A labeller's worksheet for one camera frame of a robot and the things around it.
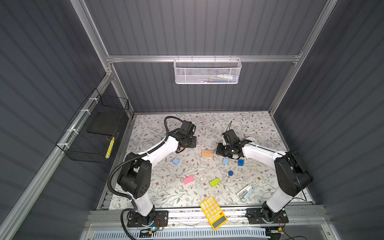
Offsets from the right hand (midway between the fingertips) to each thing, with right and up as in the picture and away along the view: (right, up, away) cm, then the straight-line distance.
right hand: (217, 151), depth 92 cm
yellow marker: (-53, +6, -24) cm, 59 cm away
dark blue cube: (+15, -7, +1) cm, 17 cm away
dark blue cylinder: (+7, -12, -3) cm, 15 cm away
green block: (-2, -16, -7) cm, 18 cm away
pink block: (-18, -15, -6) cm, 24 cm away
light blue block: (+5, -6, -1) cm, 8 cm away
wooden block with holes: (-6, -2, +4) cm, 8 cm away
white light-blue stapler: (+13, -20, -12) cm, 27 cm away
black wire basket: (-65, +11, -20) cm, 69 cm away
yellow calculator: (-5, -28, -18) cm, 34 cm away
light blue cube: (-26, -6, -1) cm, 27 cm away
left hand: (-15, +7, -2) cm, 17 cm away
